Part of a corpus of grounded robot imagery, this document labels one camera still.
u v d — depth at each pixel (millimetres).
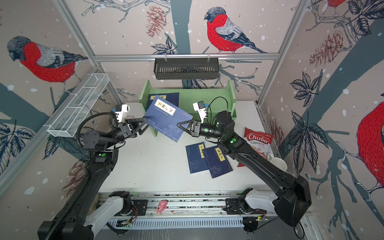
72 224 378
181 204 763
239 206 658
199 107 589
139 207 735
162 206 728
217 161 880
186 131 604
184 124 607
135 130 544
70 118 728
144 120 561
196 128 553
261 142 907
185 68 1070
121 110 583
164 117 619
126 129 535
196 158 904
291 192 396
